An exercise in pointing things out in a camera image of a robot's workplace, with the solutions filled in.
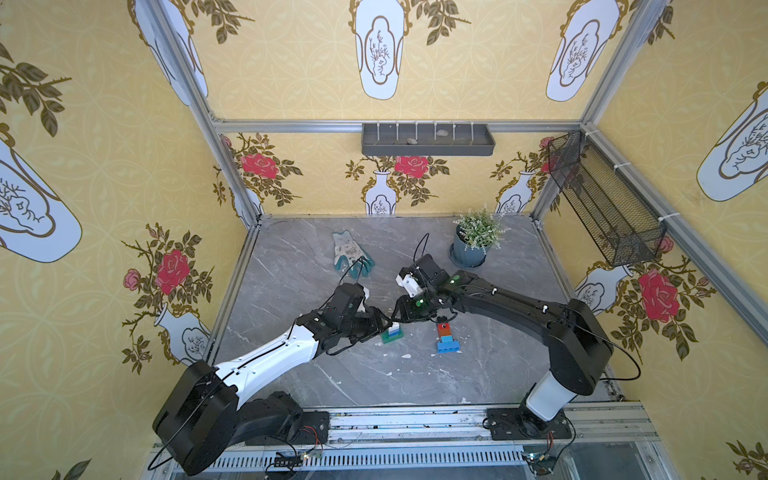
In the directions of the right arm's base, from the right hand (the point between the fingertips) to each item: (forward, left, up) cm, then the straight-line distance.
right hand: (395, 323), depth 82 cm
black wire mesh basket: (+24, -63, +14) cm, 69 cm away
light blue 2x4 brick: (-3, -15, -8) cm, 17 cm away
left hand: (-1, 0, 0) cm, 1 cm away
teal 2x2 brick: (0, -15, -8) cm, 17 cm away
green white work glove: (+30, +18, -8) cm, 36 cm away
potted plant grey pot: (+27, -22, -4) cm, 35 cm away
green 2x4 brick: (-1, +3, -7) cm, 8 cm away
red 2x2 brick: (+3, -14, -7) cm, 16 cm away
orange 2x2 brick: (+2, -15, -9) cm, 17 cm away
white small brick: (-1, 0, -2) cm, 2 cm away
